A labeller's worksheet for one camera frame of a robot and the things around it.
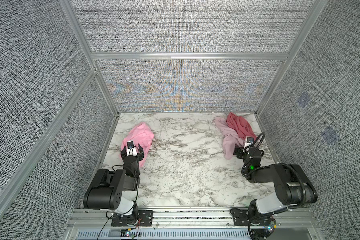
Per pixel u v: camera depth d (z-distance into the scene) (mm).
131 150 734
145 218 732
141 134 984
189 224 732
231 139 977
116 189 450
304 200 434
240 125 1012
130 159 733
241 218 730
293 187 451
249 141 795
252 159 702
